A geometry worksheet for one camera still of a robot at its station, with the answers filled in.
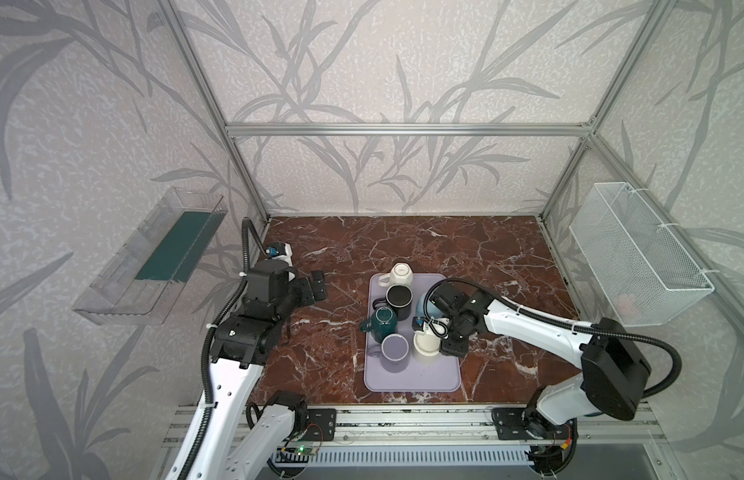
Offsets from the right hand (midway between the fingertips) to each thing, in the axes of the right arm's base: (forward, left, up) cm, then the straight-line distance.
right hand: (445, 329), depth 85 cm
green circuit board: (-28, +36, -4) cm, 46 cm away
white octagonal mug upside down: (+16, +13, +5) cm, 21 cm away
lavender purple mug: (-6, +15, +3) cm, 17 cm away
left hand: (+5, +34, +24) cm, 42 cm away
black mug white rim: (+8, +13, +4) cm, 16 cm away
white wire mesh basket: (-1, -37, +30) cm, 48 cm away
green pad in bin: (+6, +62, +31) cm, 69 cm away
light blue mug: (-1, +5, +15) cm, 16 cm away
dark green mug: (0, +18, +6) cm, 19 cm away
